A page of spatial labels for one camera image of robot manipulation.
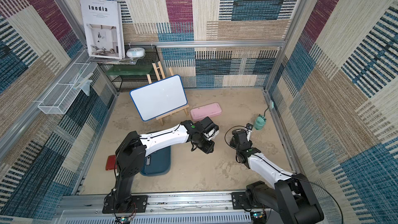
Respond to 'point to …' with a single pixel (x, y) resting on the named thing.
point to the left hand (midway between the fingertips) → (211, 148)
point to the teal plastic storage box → (160, 163)
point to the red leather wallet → (111, 163)
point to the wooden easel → (160, 76)
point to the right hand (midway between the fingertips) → (238, 135)
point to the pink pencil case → (207, 111)
